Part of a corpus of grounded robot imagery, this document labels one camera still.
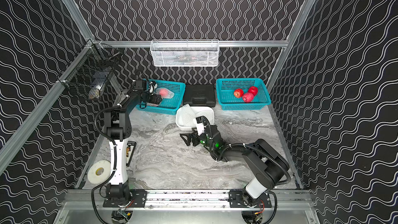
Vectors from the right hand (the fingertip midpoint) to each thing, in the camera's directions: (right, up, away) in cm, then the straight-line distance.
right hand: (187, 131), depth 85 cm
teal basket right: (+26, +27, +25) cm, 44 cm away
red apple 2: (+41, +20, +24) cm, 51 cm away
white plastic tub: (+12, +10, +15) cm, 22 cm away
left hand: (-25, +22, +24) cm, 41 cm away
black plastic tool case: (+7, +21, +22) cm, 32 cm away
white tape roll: (-47, -22, -2) cm, 51 cm away
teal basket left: (-15, +14, +25) cm, 32 cm away
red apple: (+35, +24, +27) cm, 50 cm away
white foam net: (0, +8, +10) cm, 13 cm away
